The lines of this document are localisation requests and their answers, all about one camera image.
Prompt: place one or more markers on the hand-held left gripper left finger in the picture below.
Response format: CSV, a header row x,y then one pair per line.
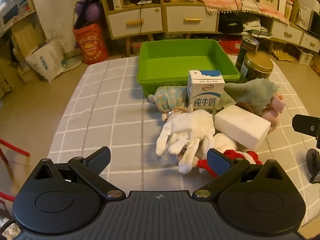
x,y
100,158

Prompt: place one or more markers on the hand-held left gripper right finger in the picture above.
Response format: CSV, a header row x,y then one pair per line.
x,y
217,160

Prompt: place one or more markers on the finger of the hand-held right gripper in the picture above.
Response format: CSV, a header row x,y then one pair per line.
x,y
306,126

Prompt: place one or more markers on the red and white plush toy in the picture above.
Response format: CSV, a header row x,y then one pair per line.
x,y
225,142

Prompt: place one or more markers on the pink knitted soft toy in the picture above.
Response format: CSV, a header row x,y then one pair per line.
x,y
270,117

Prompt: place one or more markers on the white foam block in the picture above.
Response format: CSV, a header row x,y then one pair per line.
x,y
240,127

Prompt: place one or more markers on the white cotton glove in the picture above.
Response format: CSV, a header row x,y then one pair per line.
x,y
190,126

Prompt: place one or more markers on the green fleece towel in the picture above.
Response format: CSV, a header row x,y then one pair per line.
x,y
250,92

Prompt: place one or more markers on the blue-haired rag doll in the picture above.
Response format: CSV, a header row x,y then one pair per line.
x,y
170,97

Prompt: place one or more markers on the green plastic bin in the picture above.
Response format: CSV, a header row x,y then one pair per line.
x,y
175,62

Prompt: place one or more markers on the grey checked tablecloth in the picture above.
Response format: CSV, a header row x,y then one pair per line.
x,y
100,117

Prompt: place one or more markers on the brown wooden disc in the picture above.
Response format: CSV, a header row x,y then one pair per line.
x,y
245,106

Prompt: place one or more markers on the white and blue milk carton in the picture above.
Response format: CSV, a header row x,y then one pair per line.
x,y
205,91

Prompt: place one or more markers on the jar with gold lid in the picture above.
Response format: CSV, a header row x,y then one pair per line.
x,y
255,72

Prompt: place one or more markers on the tray of eggs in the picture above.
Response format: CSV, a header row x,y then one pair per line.
x,y
282,55

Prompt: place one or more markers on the dark tin can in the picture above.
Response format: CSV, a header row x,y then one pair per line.
x,y
246,55

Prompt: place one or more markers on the low curved wooden sideboard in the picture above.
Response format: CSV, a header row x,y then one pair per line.
x,y
285,31

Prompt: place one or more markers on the microwave oven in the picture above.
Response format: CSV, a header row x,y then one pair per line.
x,y
315,23

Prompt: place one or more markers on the white printed sack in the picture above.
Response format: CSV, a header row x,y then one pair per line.
x,y
45,60

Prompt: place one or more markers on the orange printed bag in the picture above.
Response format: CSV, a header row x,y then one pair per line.
x,y
91,45

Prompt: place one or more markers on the white carton box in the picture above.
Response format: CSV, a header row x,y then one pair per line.
x,y
308,1

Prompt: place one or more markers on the black box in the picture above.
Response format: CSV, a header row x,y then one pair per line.
x,y
230,23

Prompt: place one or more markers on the cardboard box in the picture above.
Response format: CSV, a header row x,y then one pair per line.
x,y
27,37

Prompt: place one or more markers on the wooden shelf cabinet white drawers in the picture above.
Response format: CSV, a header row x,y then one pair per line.
x,y
150,22

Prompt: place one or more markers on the pink fringed cloth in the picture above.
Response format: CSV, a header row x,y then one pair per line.
x,y
225,2

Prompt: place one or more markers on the purple plush toy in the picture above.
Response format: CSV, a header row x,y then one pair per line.
x,y
90,10

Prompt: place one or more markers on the small white shelf box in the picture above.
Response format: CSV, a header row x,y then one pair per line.
x,y
117,2

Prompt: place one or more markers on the red chair frame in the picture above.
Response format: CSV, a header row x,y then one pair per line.
x,y
15,148

